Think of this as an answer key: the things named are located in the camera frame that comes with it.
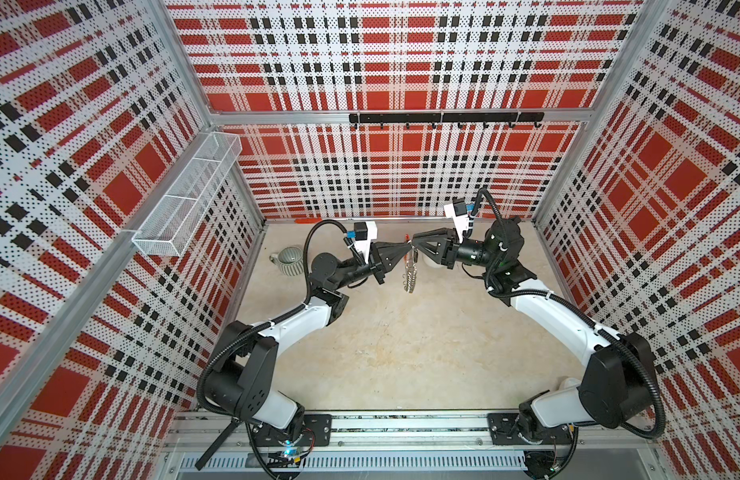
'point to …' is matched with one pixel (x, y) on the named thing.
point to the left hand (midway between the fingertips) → (411, 250)
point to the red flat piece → (307, 220)
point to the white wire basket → (172, 222)
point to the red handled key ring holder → (409, 276)
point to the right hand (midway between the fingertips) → (414, 243)
